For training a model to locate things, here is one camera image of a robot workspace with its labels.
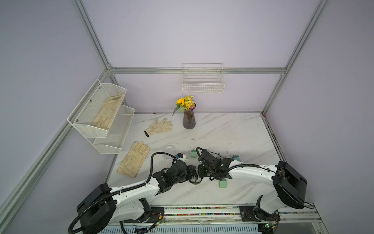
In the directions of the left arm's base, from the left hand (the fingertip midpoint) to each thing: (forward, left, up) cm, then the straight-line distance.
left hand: (196, 172), depth 81 cm
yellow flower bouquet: (+39, +7, +17) cm, 43 cm away
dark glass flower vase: (+38, +5, 0) cm, 39 cm away
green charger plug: (-4, -16, -8) cm, 18 cm away
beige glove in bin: (+23, +50, +22) cm, 60 cm away
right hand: (+1, -2, -4) cm, 5 cm away
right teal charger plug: (+13, -27, -6) cm, 30 cm away
